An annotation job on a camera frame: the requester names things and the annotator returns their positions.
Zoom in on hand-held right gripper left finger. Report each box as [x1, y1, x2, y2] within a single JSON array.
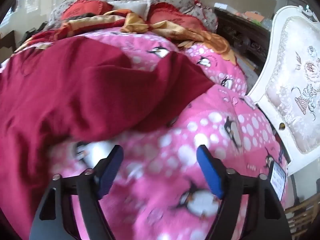
[[29, 144, 124, 240]]

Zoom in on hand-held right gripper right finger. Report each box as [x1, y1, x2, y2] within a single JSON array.
[[196, 144, 292, 240]]

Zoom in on dark red garment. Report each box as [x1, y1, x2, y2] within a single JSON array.
[[0, 36, 215, 230]]

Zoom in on pink penguin print blanket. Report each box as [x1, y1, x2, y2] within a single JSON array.
[[47, 31, 295, 240]]

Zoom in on black smartphone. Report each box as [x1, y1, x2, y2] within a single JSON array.
[[269, 161, 287, 202]]

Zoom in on wooden stool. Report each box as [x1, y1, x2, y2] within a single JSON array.
[[285, 197, 318, 240]]

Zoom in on white upholstered headboard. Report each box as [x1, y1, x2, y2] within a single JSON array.
[[246, 5, 320, 175]]

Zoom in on red and orange blanket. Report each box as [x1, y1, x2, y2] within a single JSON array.
[[15, 9, 237, 64]]

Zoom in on dark carved wooden cabinet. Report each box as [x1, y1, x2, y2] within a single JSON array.
[[214, 7, 272, 73]]

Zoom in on brown patterned cloth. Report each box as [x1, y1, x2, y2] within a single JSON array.
[[72, 12, 97, 21]]

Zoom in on dark cloth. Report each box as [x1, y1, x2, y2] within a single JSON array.
[[21, 22, 48, 43]]

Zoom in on white box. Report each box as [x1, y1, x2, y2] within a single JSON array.
[[214, 2, 240, 13]]

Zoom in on white cushion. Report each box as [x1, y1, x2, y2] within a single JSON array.
[[107, 0, 152, 19]]

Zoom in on window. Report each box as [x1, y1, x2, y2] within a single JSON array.
[[0, 0, 28, 28]]

